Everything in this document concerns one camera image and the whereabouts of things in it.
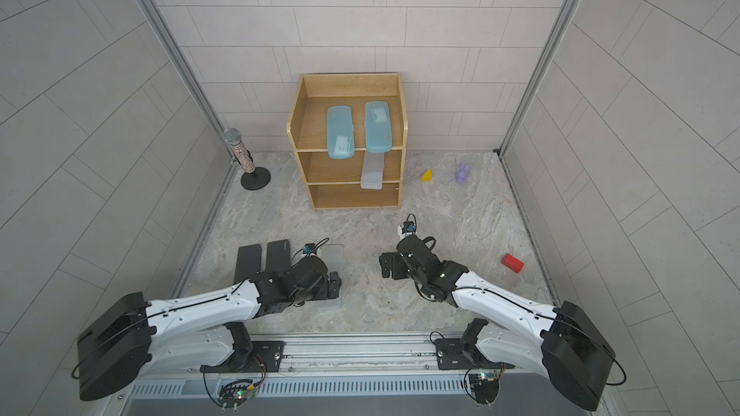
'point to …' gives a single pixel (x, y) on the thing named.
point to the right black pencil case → (277, 258)
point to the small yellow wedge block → (427, 176)
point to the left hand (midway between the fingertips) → (336, 284)
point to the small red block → (511, 262)
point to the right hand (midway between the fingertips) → (391, 259)
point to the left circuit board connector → (235, 393)
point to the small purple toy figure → (462, 173)
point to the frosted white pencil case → (373, 169)
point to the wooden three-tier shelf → (335, 184)
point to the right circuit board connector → (485, 386)
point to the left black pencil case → (249, 262)
